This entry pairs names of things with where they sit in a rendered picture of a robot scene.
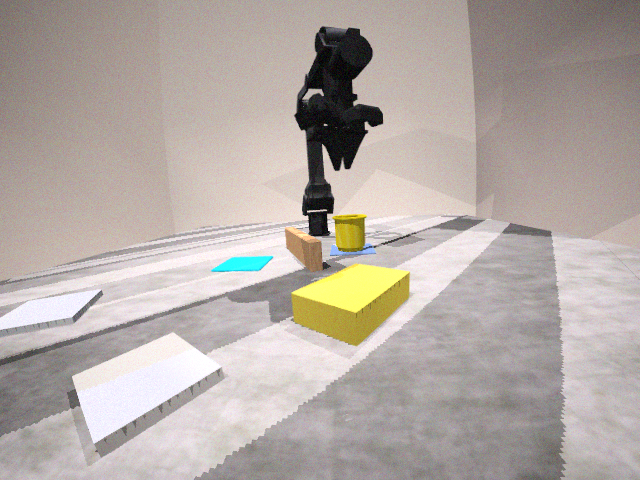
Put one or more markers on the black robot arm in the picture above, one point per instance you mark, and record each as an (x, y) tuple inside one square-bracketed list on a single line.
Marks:
[(341, 54)]

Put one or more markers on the white flat rectangular slab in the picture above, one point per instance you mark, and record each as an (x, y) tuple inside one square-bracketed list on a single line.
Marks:
[(124, 396)]

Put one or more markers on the yellow box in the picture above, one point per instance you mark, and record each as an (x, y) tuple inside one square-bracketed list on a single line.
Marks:
[(352, 303)]

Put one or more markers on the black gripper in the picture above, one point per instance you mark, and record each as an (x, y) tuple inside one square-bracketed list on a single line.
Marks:
[(344, 141)]

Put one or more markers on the light brown wooden bar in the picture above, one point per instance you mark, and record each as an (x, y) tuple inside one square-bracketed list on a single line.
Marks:
[(305, 248)]

